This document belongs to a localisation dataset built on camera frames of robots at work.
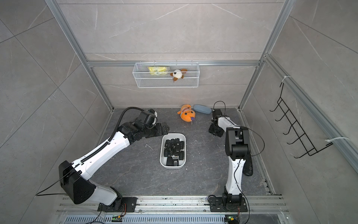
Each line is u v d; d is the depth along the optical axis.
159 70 0.84
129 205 0.73
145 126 0.60
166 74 0.89
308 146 0.59
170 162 0.88
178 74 0.86
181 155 0.90
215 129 0.88
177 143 0.95
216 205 0.73
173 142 0.97
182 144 0.95
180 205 0.74
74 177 0.39
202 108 1.16
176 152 0.92
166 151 0.93
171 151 0.92
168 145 0.94
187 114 1.05
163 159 0.89
